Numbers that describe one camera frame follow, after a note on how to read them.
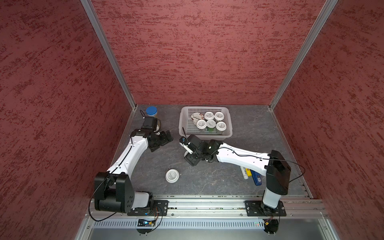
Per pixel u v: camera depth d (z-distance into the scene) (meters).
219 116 1.05
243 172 0.85
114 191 0.41
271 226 0.70
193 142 0.60
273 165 0.51
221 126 1.00
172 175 0.79
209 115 1.05
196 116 1.07
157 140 0.71
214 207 0.76
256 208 0.73
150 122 0.67
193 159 0.71
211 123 1.00
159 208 0.75
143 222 0.71
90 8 0.71
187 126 1.07
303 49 0.87
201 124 1.00
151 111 0.90
